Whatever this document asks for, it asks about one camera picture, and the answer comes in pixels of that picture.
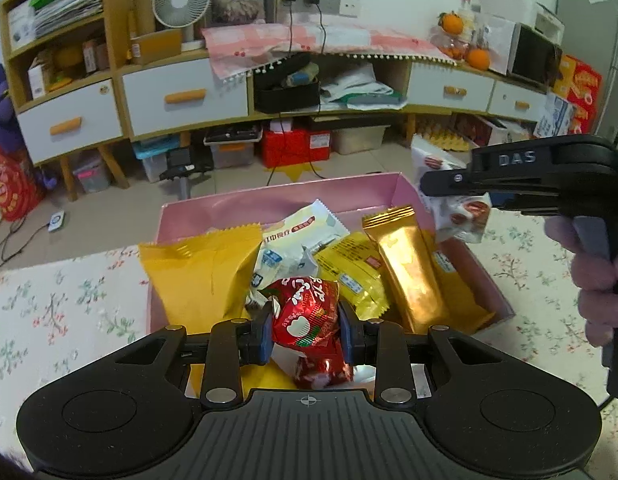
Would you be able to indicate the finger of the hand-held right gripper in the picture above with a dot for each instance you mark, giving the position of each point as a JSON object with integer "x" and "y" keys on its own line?
{"x": 449, "y": 182}
{"x": 524, "y": 204}

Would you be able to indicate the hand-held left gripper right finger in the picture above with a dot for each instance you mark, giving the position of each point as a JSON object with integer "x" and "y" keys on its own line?
{"x": 345, "y": 335}

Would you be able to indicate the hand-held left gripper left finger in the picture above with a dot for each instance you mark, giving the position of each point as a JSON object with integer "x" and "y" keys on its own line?
{"x": 264, "y": 337}

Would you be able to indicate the white snack packet red print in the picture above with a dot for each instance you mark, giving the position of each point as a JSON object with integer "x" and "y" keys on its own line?
{"x": 459, "y": 215}

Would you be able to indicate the yellow biscuit packet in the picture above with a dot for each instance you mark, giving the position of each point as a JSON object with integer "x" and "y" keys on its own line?
{"x": 354, "y": 265}

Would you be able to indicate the large golden-yellow snack packet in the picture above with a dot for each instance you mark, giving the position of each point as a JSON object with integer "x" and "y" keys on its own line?
{"x": 204, "y": 275}

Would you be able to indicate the gold-brown snack bar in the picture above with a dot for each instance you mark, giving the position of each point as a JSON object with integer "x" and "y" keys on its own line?
{"x": 409, "y": 270}

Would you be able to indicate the white nut snack packet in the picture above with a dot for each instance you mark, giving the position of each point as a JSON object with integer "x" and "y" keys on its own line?
{"x": 299, "y": 232}

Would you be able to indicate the small yellow snack packet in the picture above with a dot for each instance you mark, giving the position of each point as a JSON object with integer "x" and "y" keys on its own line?
{"x": 469, "y": 310}

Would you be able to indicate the pink cardboard box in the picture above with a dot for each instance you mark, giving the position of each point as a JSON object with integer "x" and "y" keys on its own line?
{"x": 229, "y": 205}

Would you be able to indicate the person's right hand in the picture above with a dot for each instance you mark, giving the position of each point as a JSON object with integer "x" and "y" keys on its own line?
{"x": 596, "y": 300}

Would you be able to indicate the egg tray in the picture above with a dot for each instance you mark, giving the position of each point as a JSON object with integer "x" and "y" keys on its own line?
{"x": 441, "y": 140}

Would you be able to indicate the blue and white carton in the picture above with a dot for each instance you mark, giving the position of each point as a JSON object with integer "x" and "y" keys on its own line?
{"x": 556, "y": 115}

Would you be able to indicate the white printed carton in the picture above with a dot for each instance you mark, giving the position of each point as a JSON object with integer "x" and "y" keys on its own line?
{"x": 494, "y": 132}

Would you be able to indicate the stack of red boxes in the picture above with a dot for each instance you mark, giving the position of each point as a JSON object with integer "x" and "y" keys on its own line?
{"x": 581, "y": 85}

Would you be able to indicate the clear white storage bin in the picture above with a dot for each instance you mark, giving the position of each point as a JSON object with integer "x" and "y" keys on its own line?
{"x": 356, "y": 140}

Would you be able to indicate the black microwave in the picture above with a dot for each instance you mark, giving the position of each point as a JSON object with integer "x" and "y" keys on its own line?
{"x": 534, "y": 55}

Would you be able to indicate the grey refrigerator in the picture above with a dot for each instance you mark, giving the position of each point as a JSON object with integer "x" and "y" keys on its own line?
{"x": 589, "y": 60}

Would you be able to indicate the orange fruit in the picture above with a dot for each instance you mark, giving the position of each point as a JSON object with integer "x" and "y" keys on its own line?
{"x": 451, "y": 21}
{"x": 478, "y": 57}

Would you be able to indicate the pile of papers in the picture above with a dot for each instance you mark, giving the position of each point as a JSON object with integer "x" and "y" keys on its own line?
{"x": 361, "y": 87}

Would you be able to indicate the white paper bag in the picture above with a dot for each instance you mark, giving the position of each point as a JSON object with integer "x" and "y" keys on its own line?
{"x": 496, "y": 35}

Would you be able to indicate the white printer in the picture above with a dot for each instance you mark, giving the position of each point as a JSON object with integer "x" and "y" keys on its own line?
{"x": 549, "y": 20}

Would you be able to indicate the red cardboard box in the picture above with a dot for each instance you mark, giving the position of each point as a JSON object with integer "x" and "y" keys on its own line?
{"x": 296, "y": 147}

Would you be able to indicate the pink checkered cloth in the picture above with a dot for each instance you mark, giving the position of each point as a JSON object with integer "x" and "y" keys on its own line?
{"x": 349, "y": 35}

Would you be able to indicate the black storage box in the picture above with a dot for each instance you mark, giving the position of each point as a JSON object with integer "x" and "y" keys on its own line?
{"x": 286, "y": 97}

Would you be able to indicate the clear bin black lid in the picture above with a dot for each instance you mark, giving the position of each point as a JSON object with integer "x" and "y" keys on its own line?
{"x": 234, "y": 147}

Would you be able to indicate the clear bin blue lid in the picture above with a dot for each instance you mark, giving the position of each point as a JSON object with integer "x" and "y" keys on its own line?
{"x": 154, "y": 157}

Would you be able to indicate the clear bin pink contents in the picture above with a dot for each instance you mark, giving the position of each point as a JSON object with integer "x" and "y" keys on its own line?
{"x": 91, "y": 172}

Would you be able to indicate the wooden cabinet white drawers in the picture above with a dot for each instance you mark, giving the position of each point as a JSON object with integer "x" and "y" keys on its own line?
{"x": 149, "y": 100}

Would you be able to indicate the red gift bag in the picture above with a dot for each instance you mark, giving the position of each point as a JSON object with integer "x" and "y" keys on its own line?
{"x": 9, "y": 185}

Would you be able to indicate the brown cardboard box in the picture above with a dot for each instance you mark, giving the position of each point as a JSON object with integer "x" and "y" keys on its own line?
{"x": 156, "y": 46}

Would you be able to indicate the white desk fan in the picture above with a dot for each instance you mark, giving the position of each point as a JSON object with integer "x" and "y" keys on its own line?
{"x": 181, "y": 0}

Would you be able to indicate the wooden shelf unit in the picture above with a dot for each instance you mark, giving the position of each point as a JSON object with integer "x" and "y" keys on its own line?
{"x": 108, "y": 20}

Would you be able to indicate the stack of paper bags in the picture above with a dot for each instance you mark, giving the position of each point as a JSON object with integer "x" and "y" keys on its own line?
{"x": 69, "y": 10}

